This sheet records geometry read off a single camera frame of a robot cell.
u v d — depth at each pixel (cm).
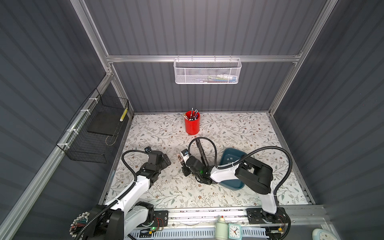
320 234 67
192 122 97
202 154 95
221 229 65
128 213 56
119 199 46
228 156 94
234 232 68
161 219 72
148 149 78
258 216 72
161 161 71
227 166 58
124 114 82
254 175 51
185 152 79
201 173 71
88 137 73
